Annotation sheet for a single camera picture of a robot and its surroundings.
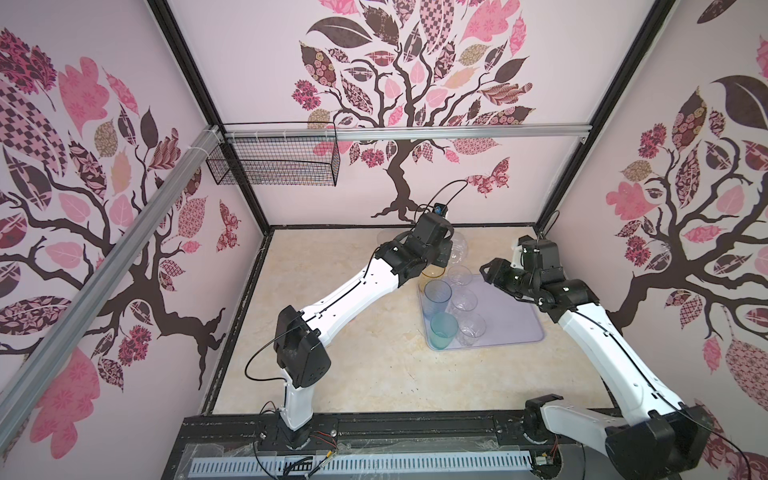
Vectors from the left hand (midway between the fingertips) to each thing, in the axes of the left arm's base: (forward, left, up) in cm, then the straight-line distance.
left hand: (439, 245), depth 79 cm
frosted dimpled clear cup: (+3, -7, -4) cm, 8 cm away
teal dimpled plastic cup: (-13, -3, -23) cm, 26 cm away
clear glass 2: (-4, -10, -21) cm, 24 cm away
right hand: (-5, -13, -2) cm, 14 cm away
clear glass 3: (-13, -12, -24) cm, 30 cm away
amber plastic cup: (-1, +1, -12) cm, 12 cm away
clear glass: (+6, -11, -23) cm, 26 cm away
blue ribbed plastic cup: (-2, -2, -21) cm, 22 cm away
